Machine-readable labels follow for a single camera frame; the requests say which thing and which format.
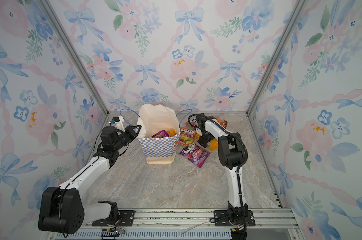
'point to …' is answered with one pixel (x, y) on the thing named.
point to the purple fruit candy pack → (196, 155)
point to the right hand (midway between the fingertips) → (211, 139)
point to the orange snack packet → (224, 123)
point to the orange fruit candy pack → (187, 136)
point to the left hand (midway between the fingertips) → (141, 124)
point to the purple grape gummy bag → (161, 134)
